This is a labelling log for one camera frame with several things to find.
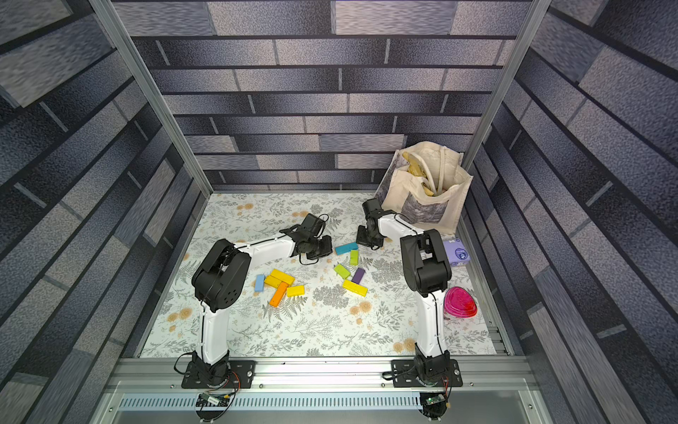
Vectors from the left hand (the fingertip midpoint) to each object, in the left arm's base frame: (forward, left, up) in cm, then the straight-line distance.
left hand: (336, 248), depth 97 cm
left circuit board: (-46, +35, -6) cm, 58 cm away
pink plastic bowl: (-23, -38, +6) cm, 45 cm away
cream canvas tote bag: (+14, -31, +21) cm, 40 cm away
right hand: (+6, -10, -4) cm, 12 cm away
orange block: (-16, +20, -5) cm, 26 cm away
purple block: (-9, -8, -4) cm, 13 cm away
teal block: (+2, -4, -4) cm, 6 cm away
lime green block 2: (-7, -2, -4) cm, 8 cm away
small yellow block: (-15, +14, -4) cm, 21 cm away
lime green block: (-2, -7, -4) cm, 8 cm away
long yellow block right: (-14, -7, -3) cm, 16 cm away
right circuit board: (-47, -28, -7) cm, 55 cm away
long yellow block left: (-11, +21, -3) cm, 24 cm away
